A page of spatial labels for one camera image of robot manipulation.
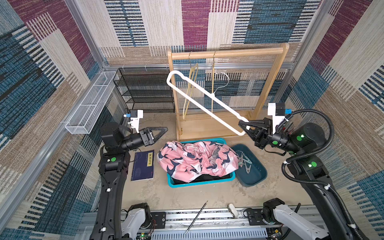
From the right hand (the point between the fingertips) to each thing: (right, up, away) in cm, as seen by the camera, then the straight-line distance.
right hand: (242, 124), depth 53 cm
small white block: (+2, -42, +21) cm, 48 cm away
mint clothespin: (+16, -22, +39) cm, 47 cm away
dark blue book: (-47, -26, +39) cm, 67 cm away
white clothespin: (+14, -26, +36) cm, 47 cm away
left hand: (-28, -3, +9) cm, 30 cm away
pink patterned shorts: (-22, -19, +26) cm, 39 cm away
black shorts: (-12, -28, +24) cm, 39 cm away
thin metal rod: (-19, -49, +18) cm, 56 cm away
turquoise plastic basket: (-28, -29, +23) cm, 47 cm away
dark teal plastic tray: (+18, -26, +37) cm, 48 cm away
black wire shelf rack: (-49, +25, +55) cm, 78 cm away
